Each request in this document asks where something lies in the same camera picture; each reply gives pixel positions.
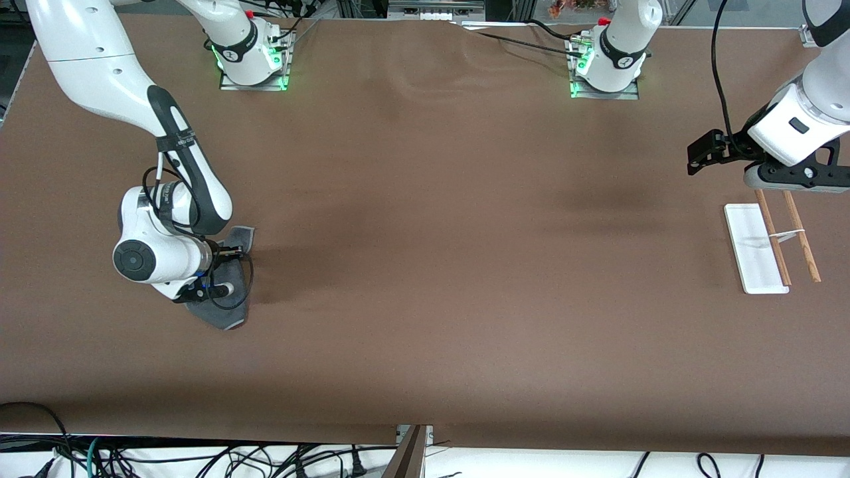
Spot dark grey towel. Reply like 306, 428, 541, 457
185, 226, 256, 331

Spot white towel rack wooden bars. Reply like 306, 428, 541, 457
724, 189, 823, 295

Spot orange background object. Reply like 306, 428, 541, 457
548, 0, 615, 19

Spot brown table cover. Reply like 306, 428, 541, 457
0, 13, 850, 457

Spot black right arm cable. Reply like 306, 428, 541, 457
141, 151, 256, 311

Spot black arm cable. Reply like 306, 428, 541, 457
141, 151, 256, 311
711, 0, 735, 143

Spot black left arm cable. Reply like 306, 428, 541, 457
711, 0, 735, 143

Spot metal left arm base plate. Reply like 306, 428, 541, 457
570, 37, 640, 100

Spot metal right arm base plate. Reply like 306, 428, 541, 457
219, 30, 293, 92

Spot short black table cable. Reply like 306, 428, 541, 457
528, 19, 585, 42

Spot long black table cable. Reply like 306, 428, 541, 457
455, 23, 584, 58

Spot thick black floor cable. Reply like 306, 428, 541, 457
0, 402, 70, 478

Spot metal table bracket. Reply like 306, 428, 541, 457
382, 425, 432, 478

